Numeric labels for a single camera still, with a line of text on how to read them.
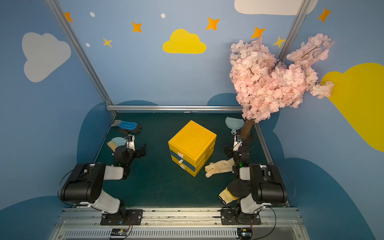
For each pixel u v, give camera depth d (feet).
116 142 3.41
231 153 2.81
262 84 2.35
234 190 2.69
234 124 3.86
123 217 2.22
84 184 1.49
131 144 2.72
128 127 3.62
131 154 2.65
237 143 2.64
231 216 2.45
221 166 3.03
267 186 1.51
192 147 2.51
